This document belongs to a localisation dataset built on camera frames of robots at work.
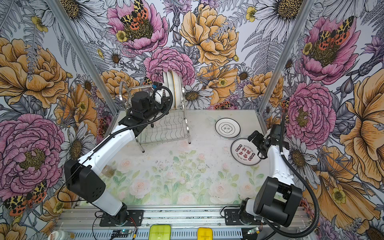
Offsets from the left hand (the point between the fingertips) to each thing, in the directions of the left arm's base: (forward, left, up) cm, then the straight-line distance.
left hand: (170, 100), depth 78 cm
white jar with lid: (-53, +44, -26) cm, 74 cm away
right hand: (-14, -44, -20) cm, 51 cm away
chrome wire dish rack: (+9, +2, -30) cm, 32 cm away
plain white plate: (-11, -44, -34) cm, 57 cm away
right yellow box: (-53, -16, -35) cm, 65 cm away
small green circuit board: (-52, +23, -36) cm, 67 cm away
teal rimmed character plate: (+8, -36, -33) cm, 49 cm away
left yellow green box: (-52, +4, -33) cm, 62 cm away
